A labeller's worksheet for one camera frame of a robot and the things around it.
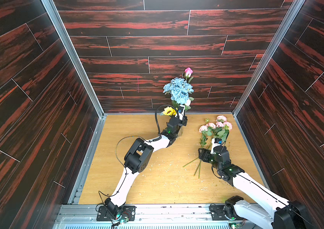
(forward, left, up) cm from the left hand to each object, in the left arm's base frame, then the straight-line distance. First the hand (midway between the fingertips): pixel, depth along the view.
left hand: (185, 110), depth 92 cm
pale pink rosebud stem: (-4, -20, -16) cm, 26 cm away
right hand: (-23, -13, -12) cm, 28 cm away
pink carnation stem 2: (+4, -30, -17) cm, 34 cm away
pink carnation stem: (-10, -15, -21) cm, 27 cm away
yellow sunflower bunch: (-3, +10, +2) cm, 11 cm away
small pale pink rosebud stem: (0, -1, +3) cm, 3 cm away
